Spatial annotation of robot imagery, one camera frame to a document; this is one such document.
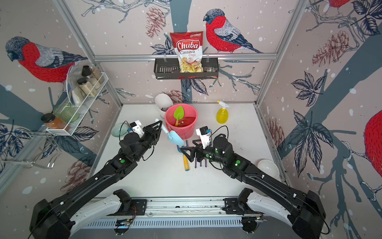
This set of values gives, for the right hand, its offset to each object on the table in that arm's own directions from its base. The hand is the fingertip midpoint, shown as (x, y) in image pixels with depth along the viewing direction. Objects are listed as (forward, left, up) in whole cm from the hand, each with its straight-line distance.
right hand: (187, 145), depth 69 cm
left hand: (+9, +11, +8) cm, 16 cm away
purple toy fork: (+2, -6, -25) cm, 25 cm away
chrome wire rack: (-7, +64, +5) cm, 65 cm away
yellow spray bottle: (+34, -21, -15) cm, 43 cm away
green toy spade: (+32, +10, -14) cm, 36 cm away
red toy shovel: (+25, +4, -14) cm, 29 cm away
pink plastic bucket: (+29, +8, -16) cm, 34 cm away
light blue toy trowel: (+2, +7, +4) cm, 9 cm away
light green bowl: (+22, +51, -20) cm, 59 cm away
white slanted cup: (+42, +22, -12) cm, 48 cm away
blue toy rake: (+2, +2, -23) cm, 24 cm away
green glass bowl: (+10, +58, +11) cm, 60 cm away
